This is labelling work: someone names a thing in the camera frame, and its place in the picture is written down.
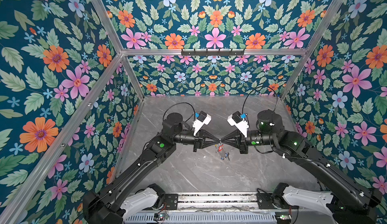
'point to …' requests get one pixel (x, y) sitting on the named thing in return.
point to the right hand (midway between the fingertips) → (223, 138)
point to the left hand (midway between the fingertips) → (219, 142)
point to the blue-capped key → (227, 155)
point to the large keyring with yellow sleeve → (223, 148)
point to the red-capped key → (220, 148)
